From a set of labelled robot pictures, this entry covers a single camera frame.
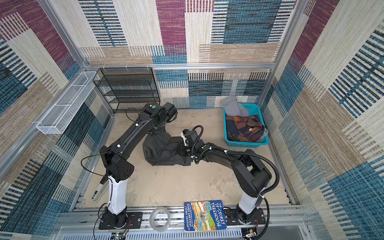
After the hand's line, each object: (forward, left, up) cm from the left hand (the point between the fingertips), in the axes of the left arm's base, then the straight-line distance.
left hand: (153, 130), depth 81 cm
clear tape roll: (-38, -1, -19) cm, 43 cm away
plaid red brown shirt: (+11, -57, -14) cm, 60 cm away
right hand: (-6, -13, -14) cm, 20 cm away
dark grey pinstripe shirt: (-3, -2, -16) cm, 16 cm away
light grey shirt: (+26, -50, -10) cm, 57 cm away
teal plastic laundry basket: (+29, -65, -14) cm, 72 cm away
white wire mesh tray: (-2, +43, +11) cm, 44 cm away
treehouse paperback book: (-38, -26, -19) cm, 50 cm away
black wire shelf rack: (+39, +25, -3) cm, 47 cm away
